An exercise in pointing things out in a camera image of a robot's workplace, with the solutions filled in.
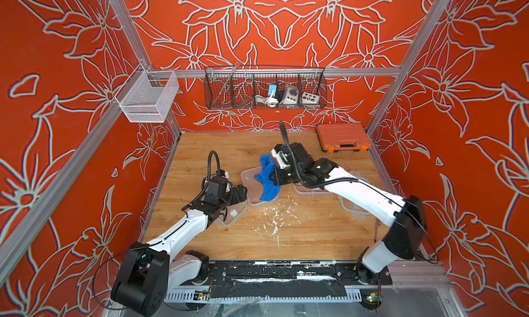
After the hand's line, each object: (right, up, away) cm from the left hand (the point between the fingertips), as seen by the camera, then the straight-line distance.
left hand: (240, 190), depth 87 cm
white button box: (+32, +42, +7) cm, 53 cm away
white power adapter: (+23, +42, +3) cm, 48 cm away
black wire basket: (-3, +49, +13) cm, 51 cm away
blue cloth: (+13, +2, -11) cm, 17 cm away
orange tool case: (+54, +24, +22) cm, 63 cm away
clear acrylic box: (-44, +42, +6) cm, 61 cm away
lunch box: (+6, +1, -5) cm, 8 cm away
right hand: (+10, +7, -10) cm, 16 cm away
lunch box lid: (-5, -11, +1) cm, 12 cm away
